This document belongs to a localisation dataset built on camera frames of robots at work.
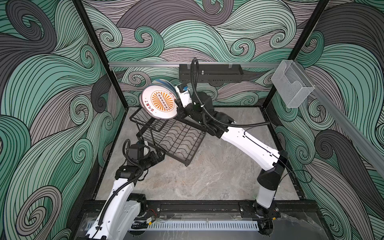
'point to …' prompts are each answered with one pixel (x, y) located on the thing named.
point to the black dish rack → (175, 138)
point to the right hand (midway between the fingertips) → (176, 99)
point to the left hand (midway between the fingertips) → (160, 154)
